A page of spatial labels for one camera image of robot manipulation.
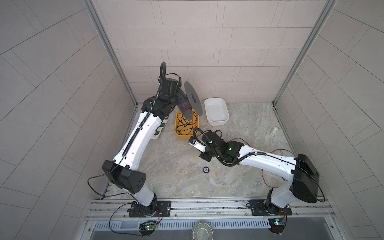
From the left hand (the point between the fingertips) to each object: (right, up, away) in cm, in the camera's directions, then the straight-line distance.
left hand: (184, 91), depth 73 cm
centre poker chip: (+11, -43, +11) cm, 46 cm away
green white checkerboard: (-20, -22, +24) cm, 38 cm away
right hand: (+7, -29, +5) cm, 31 cm away
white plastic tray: (+21, -9, +38) cm, 44 cm away
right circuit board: (+43, -62, -5) cm, 76 cm away
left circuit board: (-15, -60, -8) cm, 63 cm away
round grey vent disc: (+9, -63, -7) cm, 64 cm away
